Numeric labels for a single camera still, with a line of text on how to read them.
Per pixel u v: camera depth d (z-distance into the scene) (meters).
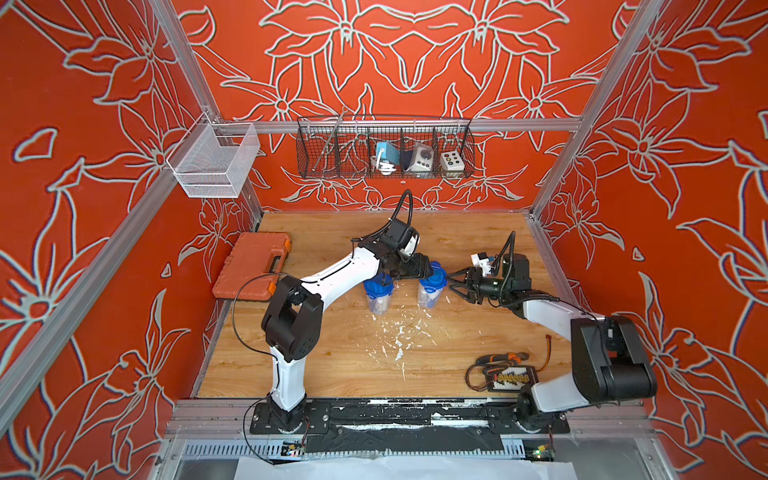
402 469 0.67
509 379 0.78
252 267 0.97
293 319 0.49
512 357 0.81
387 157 0.85
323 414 0.73
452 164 0.93
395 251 0.70
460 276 0.81
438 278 0.84
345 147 1.00
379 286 0.83
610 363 0.44
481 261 0.84
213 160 0.93
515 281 0.71
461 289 0.83
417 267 0.76
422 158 0.91
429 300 0.90
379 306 0.87
